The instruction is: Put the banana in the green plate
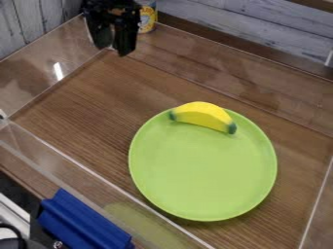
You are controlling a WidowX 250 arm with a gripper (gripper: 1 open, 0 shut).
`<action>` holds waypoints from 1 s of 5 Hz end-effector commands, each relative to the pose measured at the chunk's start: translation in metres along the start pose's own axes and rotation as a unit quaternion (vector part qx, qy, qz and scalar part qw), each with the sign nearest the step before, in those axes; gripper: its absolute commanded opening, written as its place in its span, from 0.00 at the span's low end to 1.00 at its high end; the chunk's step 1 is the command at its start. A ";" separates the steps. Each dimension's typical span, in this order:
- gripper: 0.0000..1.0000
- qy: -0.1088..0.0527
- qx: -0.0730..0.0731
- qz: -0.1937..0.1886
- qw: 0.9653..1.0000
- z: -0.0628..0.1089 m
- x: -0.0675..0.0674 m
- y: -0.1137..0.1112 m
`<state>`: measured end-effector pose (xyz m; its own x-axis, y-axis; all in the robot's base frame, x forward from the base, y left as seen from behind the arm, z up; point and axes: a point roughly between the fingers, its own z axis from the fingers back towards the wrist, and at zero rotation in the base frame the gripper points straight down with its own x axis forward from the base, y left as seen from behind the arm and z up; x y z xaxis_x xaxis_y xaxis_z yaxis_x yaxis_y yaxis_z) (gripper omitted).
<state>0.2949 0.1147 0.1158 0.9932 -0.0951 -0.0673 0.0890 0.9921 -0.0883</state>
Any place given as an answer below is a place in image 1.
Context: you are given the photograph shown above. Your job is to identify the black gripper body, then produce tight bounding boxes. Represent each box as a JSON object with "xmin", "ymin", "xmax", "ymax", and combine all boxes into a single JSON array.
[{"xmin": 81, "ymin": 0, "xmax": 141, "ymax": 20}]

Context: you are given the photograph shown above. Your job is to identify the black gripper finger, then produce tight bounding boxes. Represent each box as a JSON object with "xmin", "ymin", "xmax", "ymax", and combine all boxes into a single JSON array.
[
  {"xmin": 84, "ymin": 15, "xmax": 113, "ymax": 50},
  {"xmin": 113, "ymin": 17, "xmax": 139, "ymax": 56}
]

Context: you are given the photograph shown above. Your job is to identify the yellow toy banana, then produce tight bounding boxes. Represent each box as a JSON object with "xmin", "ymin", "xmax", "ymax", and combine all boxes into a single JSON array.
[{"xmin": 168, "ymin": 101, "xmax": 236, "ymax": 134}]

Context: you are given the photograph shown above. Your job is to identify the green round plate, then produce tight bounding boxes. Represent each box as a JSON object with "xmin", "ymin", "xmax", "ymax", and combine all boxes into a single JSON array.
[{"xmin": 127, "ymin": 111, "xmax": 278, "ymax": 222}]

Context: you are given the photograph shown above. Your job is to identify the yellow blue labelled can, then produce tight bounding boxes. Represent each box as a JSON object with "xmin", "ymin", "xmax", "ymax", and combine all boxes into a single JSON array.
[{"xmin": 136, "ymin": 0, "xmax": 157, "ymax": 34}]

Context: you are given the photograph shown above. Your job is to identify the blue plastic clamp block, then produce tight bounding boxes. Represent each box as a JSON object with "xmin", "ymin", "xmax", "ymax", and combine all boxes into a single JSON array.
[{"xmin": 37, "ymin": 189, "xmax": 135, "ymax": 249}]

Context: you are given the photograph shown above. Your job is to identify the clear acrylic enclosure wall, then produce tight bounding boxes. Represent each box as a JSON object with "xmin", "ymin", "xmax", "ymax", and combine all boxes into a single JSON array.
[{"xmin": 0, "ymin": 18, "xmax": 333, "ymax": 249}]

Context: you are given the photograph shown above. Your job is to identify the black cable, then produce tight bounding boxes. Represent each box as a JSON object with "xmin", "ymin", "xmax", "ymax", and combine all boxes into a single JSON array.
[{"xmin": 0, "ymin": 223, "xmax": 30, "ymax": 249}]

